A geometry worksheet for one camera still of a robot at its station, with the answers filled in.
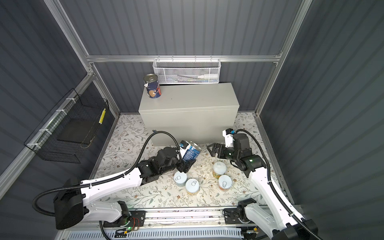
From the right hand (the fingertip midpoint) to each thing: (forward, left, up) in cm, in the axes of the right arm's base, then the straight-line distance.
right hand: (216, 149), depth 77 cm
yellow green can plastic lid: (-5, -2, -13) cm, 15 cm away
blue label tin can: (-4, +12, +4) cm, 14 cm away
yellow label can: (-14, +13, -14) cm, 24 cm away
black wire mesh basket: (+9, +75, +10) cm, 76 cm away
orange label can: (-13, -5, -14) cm, 19 cm away
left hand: (-2, +14, -2) cm, 14 cm away
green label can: (-10, +20, -13) cm, 26 cm away
